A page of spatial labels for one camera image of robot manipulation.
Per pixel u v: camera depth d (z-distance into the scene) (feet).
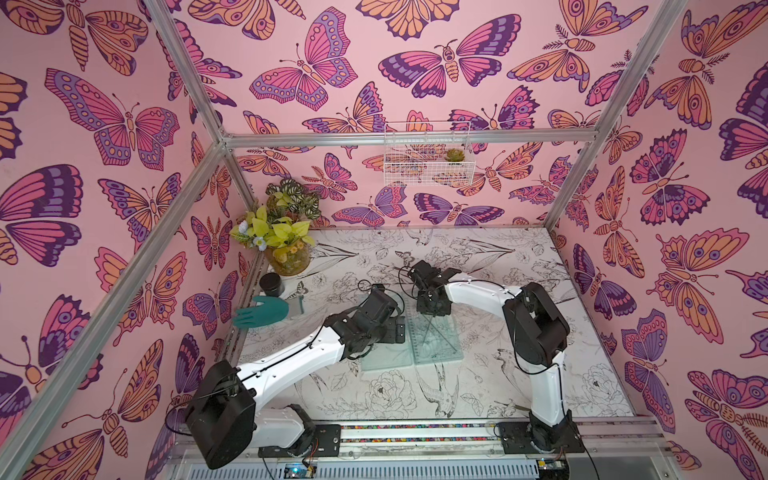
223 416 1.32
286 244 3.14
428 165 3.48
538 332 1.72
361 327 2.02
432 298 2.35
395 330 2.40
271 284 3.24
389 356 2.89
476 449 2.39
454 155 3.04
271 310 3.18
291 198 3.14
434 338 2.96
